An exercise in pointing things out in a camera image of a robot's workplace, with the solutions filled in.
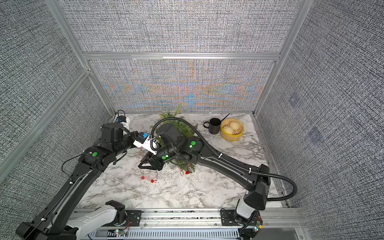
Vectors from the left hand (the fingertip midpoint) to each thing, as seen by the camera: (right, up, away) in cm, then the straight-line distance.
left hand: (144, 133), depth 72 cm
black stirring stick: (+45, +9, +26) cm, 53 cm away
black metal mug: (+38, +4, +31) cm, 49 cm away
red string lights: (+21, -20, +1) cm, 29 cm away
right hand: (+3, -11, -14) cm, 18 cm away
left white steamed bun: (+48, +1, +29) cm, 56 cm away
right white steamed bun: (+54, +4, +33) cm, 63 cm away
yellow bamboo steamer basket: (+54, -3, +31) cm, 62 cm away
